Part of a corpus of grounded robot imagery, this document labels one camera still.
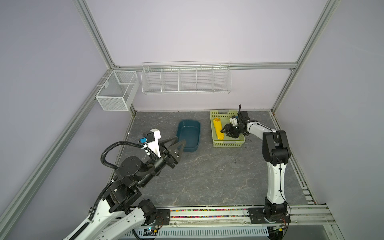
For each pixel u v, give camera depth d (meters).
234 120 1.00
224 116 1.15
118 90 1.03
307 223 0.74
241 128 0.83
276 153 0.59
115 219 0.43
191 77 0.97
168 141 0.55
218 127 1.08
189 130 1.14
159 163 0.49
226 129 0.97
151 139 0.46
